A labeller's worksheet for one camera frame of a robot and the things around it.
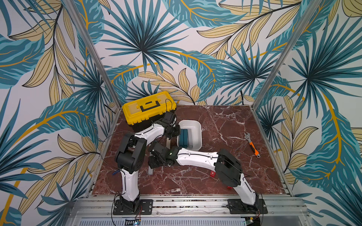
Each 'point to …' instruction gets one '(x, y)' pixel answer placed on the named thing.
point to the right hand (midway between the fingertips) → (149, 162)
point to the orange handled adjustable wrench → (247, 136)
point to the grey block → (150, 171)
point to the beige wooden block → (168, 143)
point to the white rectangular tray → (190, 138)
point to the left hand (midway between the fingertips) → (179, 133)
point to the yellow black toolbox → (143, 113)
